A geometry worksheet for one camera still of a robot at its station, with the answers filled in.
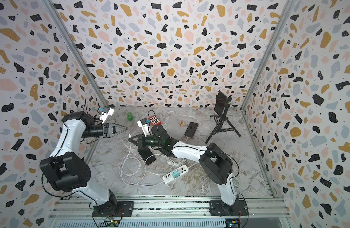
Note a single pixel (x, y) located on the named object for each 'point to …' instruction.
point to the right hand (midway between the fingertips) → (130, 141)
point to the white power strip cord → (193, 165)
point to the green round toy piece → (130, 116)
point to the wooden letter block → (182, 124)
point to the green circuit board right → (233, 223)
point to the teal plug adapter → (176, 174)
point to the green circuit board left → (110, 223)
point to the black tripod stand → (223, 125)
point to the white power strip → (168, 177)
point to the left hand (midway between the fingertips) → (126, 130)
